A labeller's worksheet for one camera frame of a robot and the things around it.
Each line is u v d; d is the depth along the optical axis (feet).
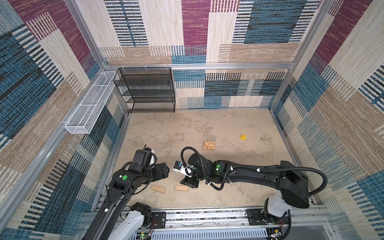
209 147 3.17
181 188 2.66
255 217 2.40
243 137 3.35
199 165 1.92
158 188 2.71
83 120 2.34
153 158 1.90
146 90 3.59
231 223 2.39
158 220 2.39
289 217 2.39
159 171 2.09
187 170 2.17
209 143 3.17
